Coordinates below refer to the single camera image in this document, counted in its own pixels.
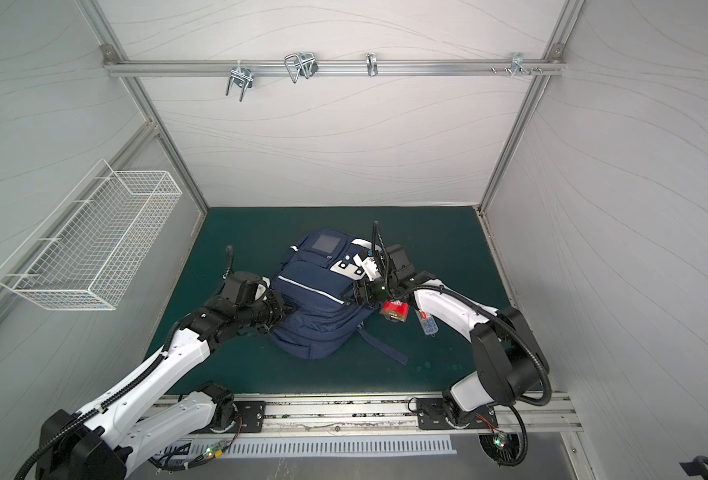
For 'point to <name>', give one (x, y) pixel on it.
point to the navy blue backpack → (321, 323)
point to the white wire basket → (92, 260)
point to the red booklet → (395, 310)
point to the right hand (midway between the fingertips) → (349, 293)
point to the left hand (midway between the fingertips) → (295, 308)
